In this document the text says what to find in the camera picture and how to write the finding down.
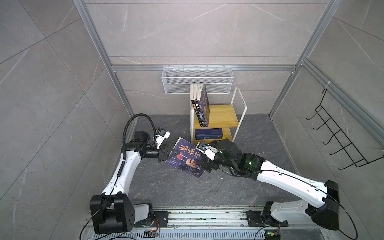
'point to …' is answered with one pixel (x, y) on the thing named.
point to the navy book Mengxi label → (208, 133)
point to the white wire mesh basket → (177, 80)
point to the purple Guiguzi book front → (205, 105)
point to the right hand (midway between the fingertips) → (203, 150)
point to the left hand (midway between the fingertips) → (176, 151)
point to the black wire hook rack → (344, 143)
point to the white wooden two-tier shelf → (221, 116)
